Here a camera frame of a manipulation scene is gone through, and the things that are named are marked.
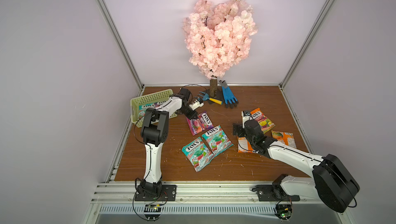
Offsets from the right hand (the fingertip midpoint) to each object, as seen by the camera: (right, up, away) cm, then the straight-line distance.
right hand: (241, 120), depth 86 cm
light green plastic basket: (-70, +10, +20) cm, 73 cm away
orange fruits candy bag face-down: (+28, -11, +3) cm, 30 cm away
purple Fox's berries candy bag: (-22, -3, +11) cm, 25 cm away
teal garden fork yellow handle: (-20, +14, +26) cm, 36 cm away
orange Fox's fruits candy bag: (+19, -4, +10) cm, 21 cm away
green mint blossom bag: (-25, -18, -3) cm, 31 cm away
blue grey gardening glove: (-3, +13, +23) cm, 27 cm away
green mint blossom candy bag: (-14, -12, +3) cm, 19 cm away
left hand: (-26, +2, +14) cm, 30 cm away
